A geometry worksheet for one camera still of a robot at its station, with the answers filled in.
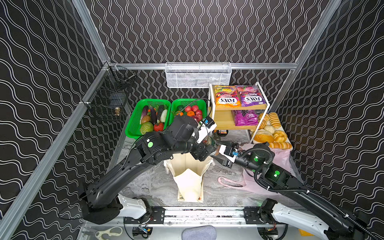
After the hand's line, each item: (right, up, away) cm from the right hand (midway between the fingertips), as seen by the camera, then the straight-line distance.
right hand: (214, 145), depth 64 cm
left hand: (-2, +2, -7) cm, 8 cm away
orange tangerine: (-11, +18, +48) cm, 53 cm away
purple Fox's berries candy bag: (+21, +24, +14) cm, 35 cm away
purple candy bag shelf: (+22, +13, +25) cm, 36 cm away
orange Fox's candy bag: (+9, +24, +14) cm, 29 cm away
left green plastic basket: (-51, +8, +39) cm, 64 cm away
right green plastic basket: (-3, +26, +52) cm, 59 cm away
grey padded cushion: (-4, -40, +4) cm, 41 cm away
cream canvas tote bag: (-11, -11, -4) cm, 16 cm away
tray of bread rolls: (+45, +5, +39) cm, 60 cm away
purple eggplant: (-40, +16, +51) cm, 67 cm away
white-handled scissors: (-53, -42, +5) cm, 68 cm away
